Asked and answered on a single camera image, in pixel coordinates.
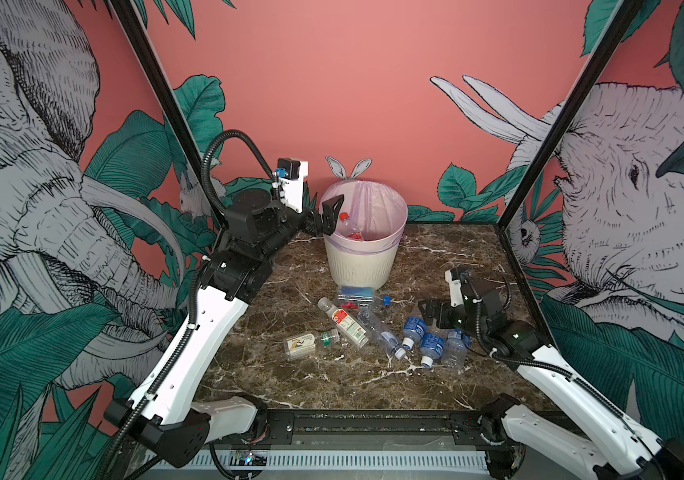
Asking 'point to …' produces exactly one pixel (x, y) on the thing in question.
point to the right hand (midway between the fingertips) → (429, 299)
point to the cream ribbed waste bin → (363, 263)
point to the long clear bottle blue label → (379, 334)
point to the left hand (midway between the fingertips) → (322, 184)
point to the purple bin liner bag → (371, 220)
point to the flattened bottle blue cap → (361, 295)
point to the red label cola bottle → (352, 231)
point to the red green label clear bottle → (345, 323)
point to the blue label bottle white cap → (413, 330)
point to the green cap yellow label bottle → (301, 346)
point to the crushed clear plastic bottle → (454, 354)
